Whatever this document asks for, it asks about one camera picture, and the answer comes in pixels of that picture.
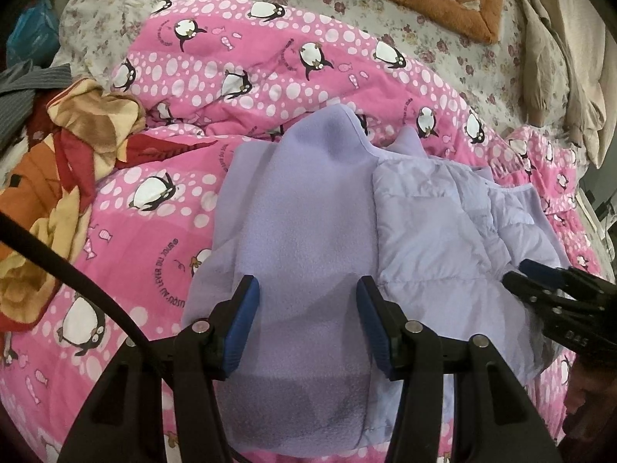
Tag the person's right forearm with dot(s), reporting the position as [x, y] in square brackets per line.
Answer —
[581, 395]

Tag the blue plastic bag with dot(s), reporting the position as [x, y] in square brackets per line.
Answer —
[33, 33]

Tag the pink penguin print quilt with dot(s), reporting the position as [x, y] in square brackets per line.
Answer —
[144, 251]

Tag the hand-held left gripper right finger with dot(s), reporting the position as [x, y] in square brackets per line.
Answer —
[373, 328]

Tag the orange yellow printed blanket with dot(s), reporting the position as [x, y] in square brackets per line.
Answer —
[48, 193]

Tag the purple fleece jacket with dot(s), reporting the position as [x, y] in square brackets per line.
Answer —
[289, 202]

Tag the grey striped garment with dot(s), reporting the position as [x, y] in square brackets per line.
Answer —
[29, 82]

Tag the floral bed sheet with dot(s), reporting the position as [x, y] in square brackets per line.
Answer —
[434, 58]

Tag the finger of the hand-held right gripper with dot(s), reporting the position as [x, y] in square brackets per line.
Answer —
[544, 268]
[535, 294]

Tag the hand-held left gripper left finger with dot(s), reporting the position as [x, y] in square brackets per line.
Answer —
[242, 328]

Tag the beige cloth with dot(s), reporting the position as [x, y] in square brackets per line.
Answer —
[554, 58]

